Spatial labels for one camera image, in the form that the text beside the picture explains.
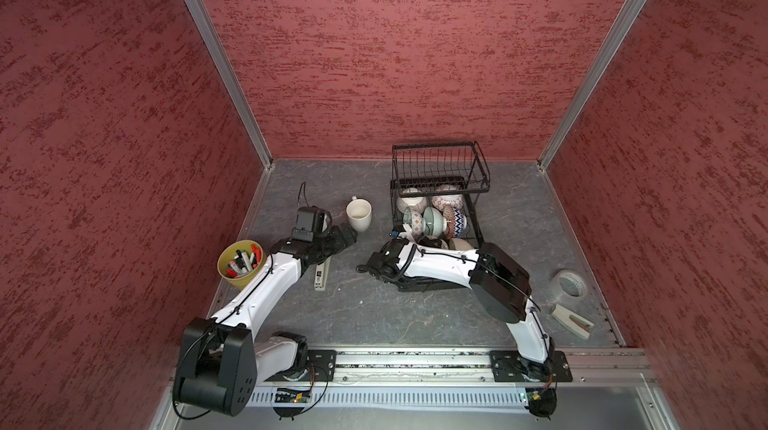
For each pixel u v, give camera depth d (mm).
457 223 901
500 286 488
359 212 983
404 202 1006
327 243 734
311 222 656
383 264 645
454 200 1004
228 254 797
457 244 840
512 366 737
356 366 757
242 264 813
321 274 871
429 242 834
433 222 903
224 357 397
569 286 890
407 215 975
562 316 810
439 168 1136
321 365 742
